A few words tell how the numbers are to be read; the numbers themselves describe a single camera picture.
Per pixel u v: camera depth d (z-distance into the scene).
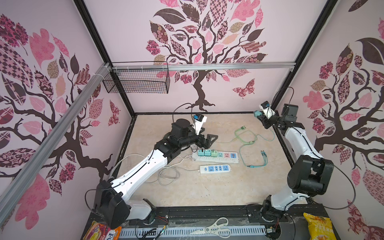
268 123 0.78
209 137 0.61
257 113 0.86
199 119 0.61
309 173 0.45
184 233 0.70
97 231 0.68
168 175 0.88
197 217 0.74
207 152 0.90
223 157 0.92
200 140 0.63
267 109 0.72
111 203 0.38
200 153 0.90
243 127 1.10
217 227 0.70
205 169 0.88
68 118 0.60
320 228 0.67
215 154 0.90
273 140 0.96
